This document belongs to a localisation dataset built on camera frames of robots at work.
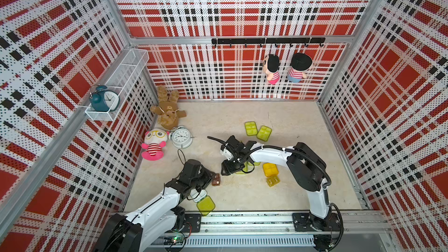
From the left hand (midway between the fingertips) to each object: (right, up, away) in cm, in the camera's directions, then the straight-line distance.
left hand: (218, 175), depth 86 cm
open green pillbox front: (-5, -12, -7) cm, 15 cm away
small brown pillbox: (-1, -3, -1) cm, 3 cm away
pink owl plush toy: (-36, +16, +9) cm, 40 cm away
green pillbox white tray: (+27, +19, +18) cm, 38 cm away
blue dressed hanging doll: (+44, +59, +7) cm, 74 cm away
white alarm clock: (-22, +18, +12) cm, 31 cm away
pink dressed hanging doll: (+29, +59, +12) cm, 67 cm away
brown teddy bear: (-33, +35, +20) cm, 52 cm away
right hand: (+5, +2, +1) cm, 5 cm away
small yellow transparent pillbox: (+27, -2, -2) cm, 27 cm away
